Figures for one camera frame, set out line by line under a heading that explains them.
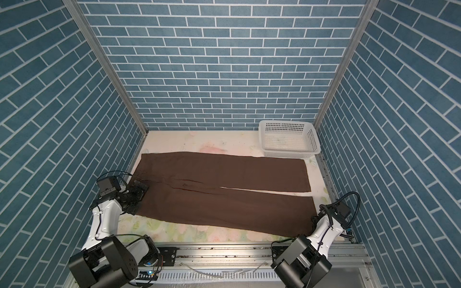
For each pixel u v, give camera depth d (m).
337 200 0.67
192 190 0.92
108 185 0.64
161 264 0.71
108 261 0.40
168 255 0.73
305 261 0.45
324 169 1.08
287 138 1.18
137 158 1.08
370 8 0.71
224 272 0.71
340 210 0.64
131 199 0.73
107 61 0.87
